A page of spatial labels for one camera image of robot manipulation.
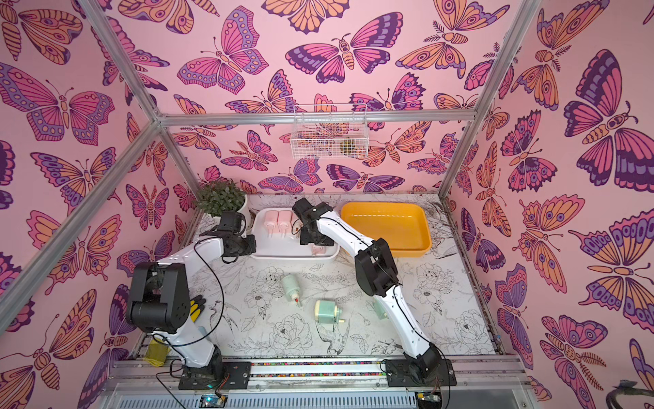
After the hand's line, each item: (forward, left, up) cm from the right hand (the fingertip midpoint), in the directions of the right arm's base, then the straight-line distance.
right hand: (308, 244), depth 97 cm
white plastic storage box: (+4, +10, -9) cm, 14 cm away
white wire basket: (+33, -8, +28) cm, 44 cm away
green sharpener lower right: (-31, -22, +18) cm, 42 cm away
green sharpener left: (-19, +4, +2) cm, 19 cm away
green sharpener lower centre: (-26, -9, +2) cm, 28 cm away
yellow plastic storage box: (+15, -40, -6) cm, 43 cm away
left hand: (-1, +20, +1) cm, 20 cm away
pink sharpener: (+10, +16, +2) cm, 19 cm away
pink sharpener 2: (+9, +10, +1) cm, 14 cm away
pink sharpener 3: (-2, -4, -1) cm, 5 cm away
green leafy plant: (+11, +32, +14) cm, 37 cm away
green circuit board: (-49, +23, -5) cm, 55 cm away
